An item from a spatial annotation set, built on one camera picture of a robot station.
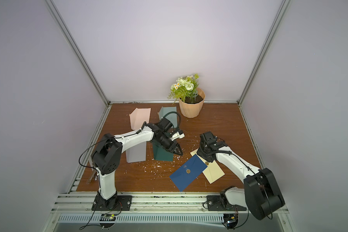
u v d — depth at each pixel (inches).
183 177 32.2
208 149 25.6
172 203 29.3
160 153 36.2
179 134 31.9
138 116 43.6
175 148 29.7
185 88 35.0
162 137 29.0
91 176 32.1
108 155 19.6
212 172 32.6
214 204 27.5
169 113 31.2
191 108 39.5
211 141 26.3
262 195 15.8
